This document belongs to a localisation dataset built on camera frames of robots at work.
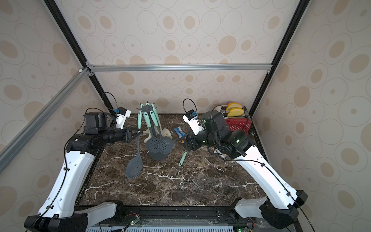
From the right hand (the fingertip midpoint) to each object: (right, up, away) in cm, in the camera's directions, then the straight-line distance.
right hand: (182, 140), depth 61 cm
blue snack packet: (-4, +2, +45) cm, 45 cm away
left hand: (-19, +4, +5) cm, 20 cm away
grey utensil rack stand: (-18, -14, +34) cm, 41 cm away
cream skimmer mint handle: (-12, +2, +30) cm, 32 cm away
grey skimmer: (-19, -5, +25) cm, 32 cm away
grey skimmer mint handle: (-11, -5, +24) cm, 27 cm away
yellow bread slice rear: (+33, +21, +36) cm, 53 cm away
